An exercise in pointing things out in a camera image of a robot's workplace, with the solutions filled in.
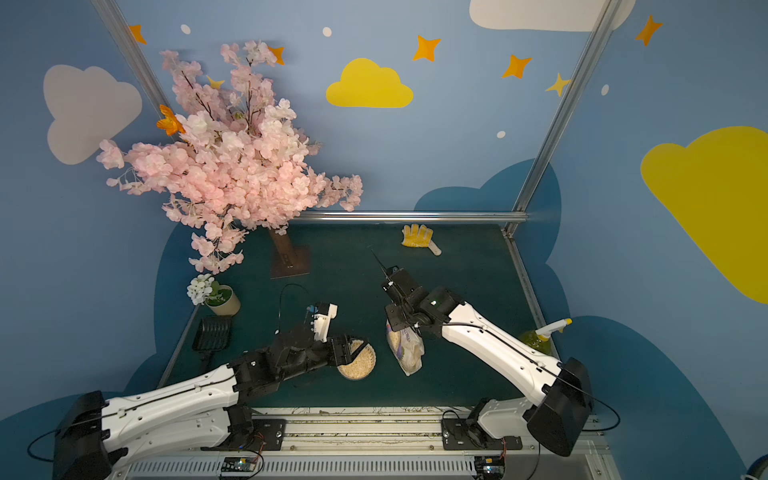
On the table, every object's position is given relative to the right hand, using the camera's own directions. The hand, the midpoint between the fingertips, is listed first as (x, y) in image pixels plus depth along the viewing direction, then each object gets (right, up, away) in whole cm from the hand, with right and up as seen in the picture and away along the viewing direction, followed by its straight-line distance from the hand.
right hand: (402, 307), depth 79 cm
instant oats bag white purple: (+1, -10, -2) cm, 11 cm away
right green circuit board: (+21, -38, -7) cm, 44 cm away
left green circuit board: (-40, -37, -7) cm, 55 cm away
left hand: (-10, -6, -7) cm, 14 cm away
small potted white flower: (-57, 0, +14) cm, 59 cm away
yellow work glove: (+9, +22, +40) cm, 46 cm away
